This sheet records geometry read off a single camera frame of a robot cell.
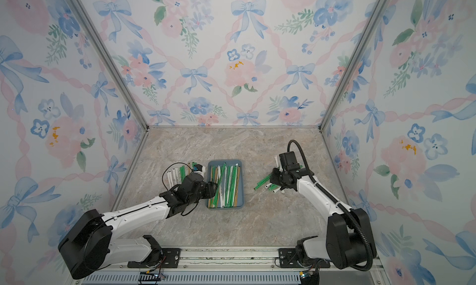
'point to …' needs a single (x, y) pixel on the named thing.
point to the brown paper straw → (237, 186)
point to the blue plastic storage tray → (240, 203)
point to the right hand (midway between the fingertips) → (275, 176)
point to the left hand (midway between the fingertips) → (216, 184)
